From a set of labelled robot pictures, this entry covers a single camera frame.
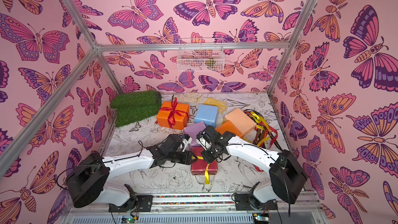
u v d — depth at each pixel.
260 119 1.02
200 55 0.95
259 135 0.97
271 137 0.97
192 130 0.95
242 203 0.73
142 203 0.74
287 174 0.42
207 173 0.76
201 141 0.76
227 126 0.95
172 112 0.95
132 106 1.10
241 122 0.98
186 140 0.78
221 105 1.13
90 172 0.49
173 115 0.95
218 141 0.59
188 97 1.17
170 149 0.66
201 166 0.80
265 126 1.00
